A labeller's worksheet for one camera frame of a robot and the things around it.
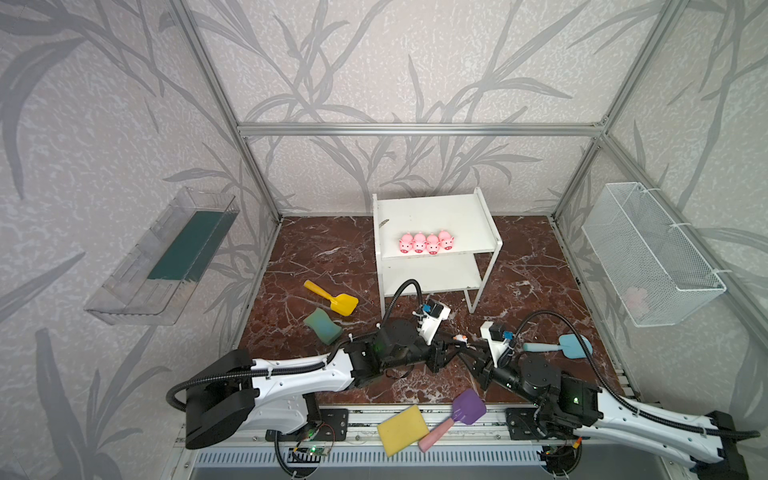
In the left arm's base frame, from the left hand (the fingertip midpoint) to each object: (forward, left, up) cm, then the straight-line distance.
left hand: (464, 337), depth 69 cm
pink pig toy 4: (+17, +5, +15) cm, 23 cm away
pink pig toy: (+16, +14, +15) cm, 26 cm away
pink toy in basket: (+9, -44, +2) cm, 45 cm away
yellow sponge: (-17, +14, -18) cm, 28 cm away
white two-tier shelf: (+23, -4, -6) cm, 24 cm away
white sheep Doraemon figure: (0, +1, 0) cm, 1 cm away
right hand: (0, +1, -3) cm, 3 cm away
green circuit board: (-22, +38, -21) cm, 48 cm away
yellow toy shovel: (+18, +34, -20) cm, 43 cm away
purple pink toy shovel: (-12, -3, -19) cm, 22 cm away
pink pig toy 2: (+16, +11, +15) cm, 25 cm away
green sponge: (+10, +38, -19) cm, 43 cm away
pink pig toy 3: (+16, +8, +15) cm, 23 cm away
